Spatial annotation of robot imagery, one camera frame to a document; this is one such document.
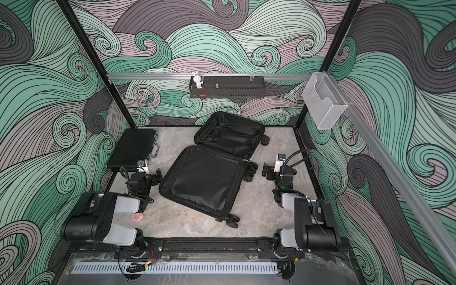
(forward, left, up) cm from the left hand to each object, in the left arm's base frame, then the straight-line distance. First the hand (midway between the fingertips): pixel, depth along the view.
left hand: (149, 168), depth 91 cm
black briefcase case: (+17, +15, -2) cm, 23 cm away
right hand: (+2, -65, +2) cm, 65 cm away
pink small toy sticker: (-23, 0, -4) cm, 24 cm away
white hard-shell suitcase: (-5, -32, +1) cm, 32 cm away
